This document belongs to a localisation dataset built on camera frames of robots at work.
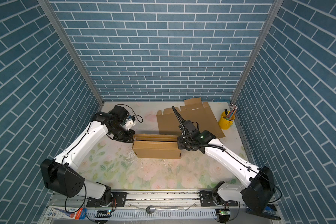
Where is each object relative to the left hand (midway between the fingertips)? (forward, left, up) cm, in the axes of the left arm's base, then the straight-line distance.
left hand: (133, 140), depth 78 cm
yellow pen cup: (+18, -60, -7) cm, 63 cm away
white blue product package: (-32, +32, -17) cm, 48 cm away
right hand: (-1, -25, 0) cm, 25 cm away
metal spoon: (-31, -11, -16) cm, 37 cm away
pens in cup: (+22, -63, -3) cm, 67 cm away
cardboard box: (-3, -14, -2) cm, 15 cm away
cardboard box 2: (+25, -19, -18) cm, 36 cm away
